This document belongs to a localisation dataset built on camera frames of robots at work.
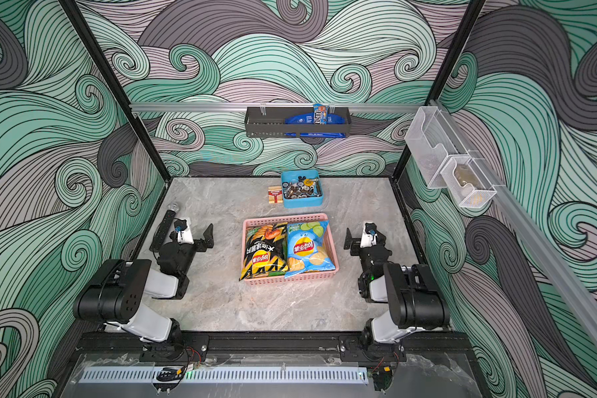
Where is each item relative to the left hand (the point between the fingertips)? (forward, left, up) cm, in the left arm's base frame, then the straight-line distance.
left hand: (198, 222), depth 89 cm
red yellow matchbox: (+24, -26, -11) cm, 37 cm away
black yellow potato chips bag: (-13, -26, +1) cm, 29 cm away
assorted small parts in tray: (+27, -39, -11) cm, 49 cm away
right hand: (-1, -62, -2) cm, 62 cm away
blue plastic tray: (+20, -43, -12) cm, 49 cm away
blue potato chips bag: (-11, -40, +1) cm, 41 cm away
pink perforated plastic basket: (+6, -25, -6) cm, 26 cm away
